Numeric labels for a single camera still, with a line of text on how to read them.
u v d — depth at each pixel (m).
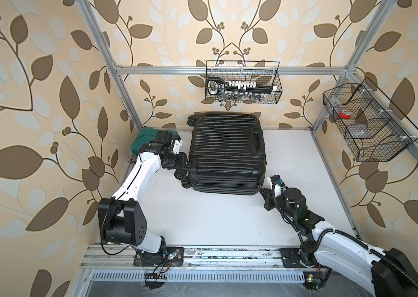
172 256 0.74
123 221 0.42
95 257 0.76
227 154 0.83
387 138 0.74
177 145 0.78
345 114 0.81
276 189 0.73
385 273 0.40
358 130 0.72
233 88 0.83
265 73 0.91
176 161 0.74
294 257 0.73
